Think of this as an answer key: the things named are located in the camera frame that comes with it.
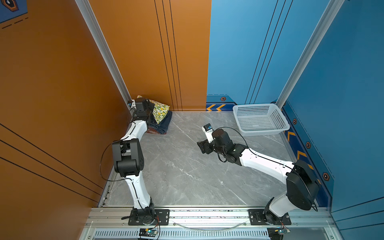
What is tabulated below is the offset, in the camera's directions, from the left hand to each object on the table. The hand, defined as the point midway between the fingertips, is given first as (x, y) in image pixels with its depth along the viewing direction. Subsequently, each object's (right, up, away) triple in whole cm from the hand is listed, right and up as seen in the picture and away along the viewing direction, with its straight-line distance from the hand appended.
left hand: (151, 99), depth 95 cm
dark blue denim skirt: (+5, -18, +8) cm, 20 cm away
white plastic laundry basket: (+78, -12, +21) cm, 81 cm away
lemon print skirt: (+5, -8, +1) cm, 9 cm away
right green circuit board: (+67, -69, -24) cm, 99 cm away
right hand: (+32, -25, -12) cm, 42 cm away
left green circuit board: (+5, -68, -24) cm, 72 cm away
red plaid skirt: (-3, -21, +11) cm, 24 cm away
